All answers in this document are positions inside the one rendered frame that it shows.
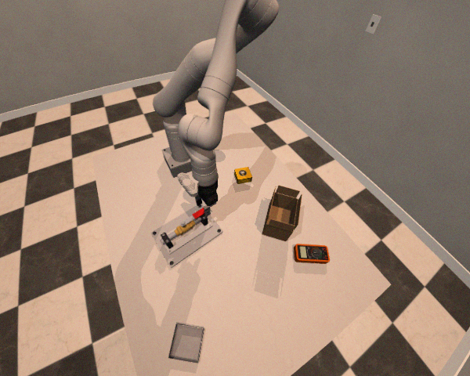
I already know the ball valve with red handle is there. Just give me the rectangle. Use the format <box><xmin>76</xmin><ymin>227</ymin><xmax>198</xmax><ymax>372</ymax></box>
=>
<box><xmin>160</xmin><ymin>208</ymin><xmax>212</xmax><ymax>254</ymax></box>

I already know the orange digital multimeter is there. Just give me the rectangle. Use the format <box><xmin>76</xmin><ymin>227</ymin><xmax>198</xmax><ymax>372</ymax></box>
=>
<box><xmin>294</xmin><ymin>244</ymin><xmax>330</xmax><ymax>264</ymax></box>

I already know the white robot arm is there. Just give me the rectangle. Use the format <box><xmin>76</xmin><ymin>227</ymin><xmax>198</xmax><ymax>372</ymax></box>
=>
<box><xmin>153</xmin><ymin>0</ymin><xmax>279</xmax><ymax>175</ymax></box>

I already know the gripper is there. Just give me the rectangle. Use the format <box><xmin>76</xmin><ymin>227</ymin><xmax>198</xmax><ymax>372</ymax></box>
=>
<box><xmin>177</xmin><ymin>167</ymin><xmax>219</xmax><ymax>217</ymax></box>

